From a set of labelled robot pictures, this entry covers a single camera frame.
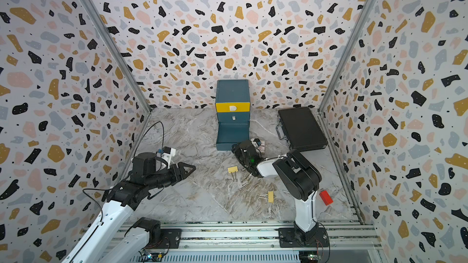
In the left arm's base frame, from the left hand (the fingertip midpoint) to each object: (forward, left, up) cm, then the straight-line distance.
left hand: (193, 169), depth 74 cm
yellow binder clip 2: (-5, -33, -19) cm, 38 cm away
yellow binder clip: (+9, -15, -19) cm, 26 cm away
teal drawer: (+35, -16, -8) cm, 39 cm away
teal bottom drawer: (+29, -13, -14) cm, 35 cm away
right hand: (+19, -15, -13) cm, 27 cm away
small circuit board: (-27, +15, -19) cm, 36 cm away
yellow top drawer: (+36, -15, 0) cm, 39 cm away
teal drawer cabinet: (+47, -15, +2) cm, 49 cm away
